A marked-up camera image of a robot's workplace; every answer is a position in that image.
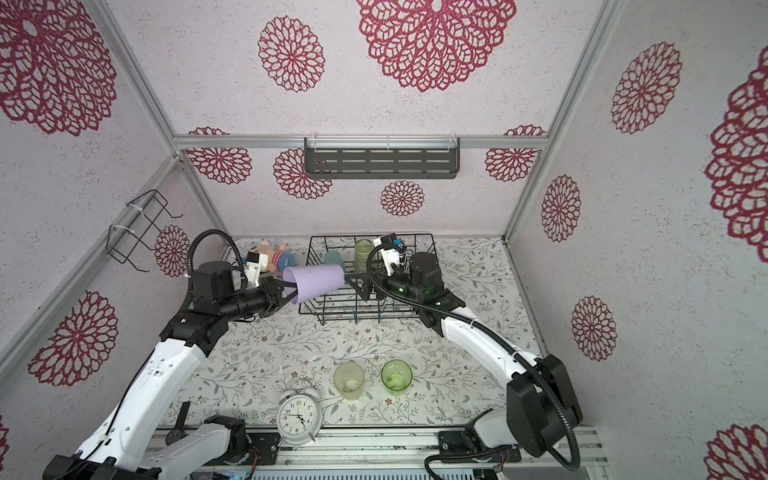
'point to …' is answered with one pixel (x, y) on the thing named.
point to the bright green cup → (396, 375)
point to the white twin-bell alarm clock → (300, 415)
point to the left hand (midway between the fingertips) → (301, 292)
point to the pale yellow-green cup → (349, 378)
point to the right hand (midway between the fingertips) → (358, 266)
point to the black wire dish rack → (360, 296)
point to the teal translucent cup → (334, 257)
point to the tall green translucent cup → (362, 249)
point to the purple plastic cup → (314, 280)
